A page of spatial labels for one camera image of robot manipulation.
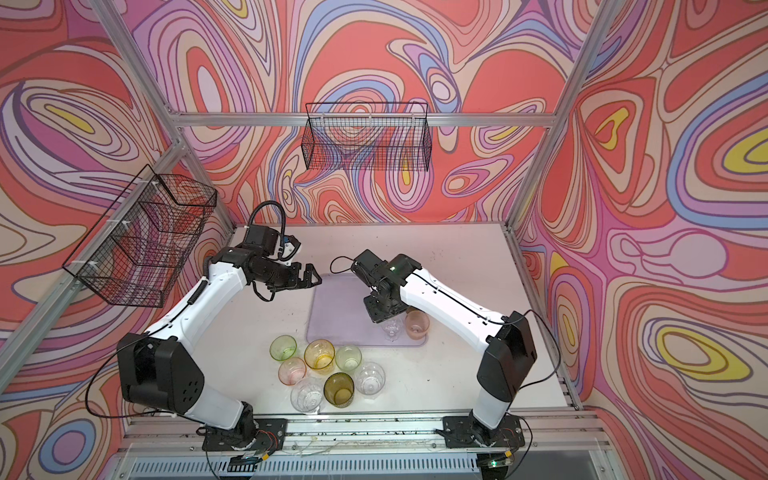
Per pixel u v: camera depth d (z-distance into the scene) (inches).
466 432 28.9
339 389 31.6
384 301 25.1
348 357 32.9
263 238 26.1
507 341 17.5
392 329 35.4
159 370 16.6
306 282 29.3
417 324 35.4
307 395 31.1
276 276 27.7
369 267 24.1
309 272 29.6
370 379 32.5
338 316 37.9
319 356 33.6
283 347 33.7
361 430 29.6
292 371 32.2
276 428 29.3
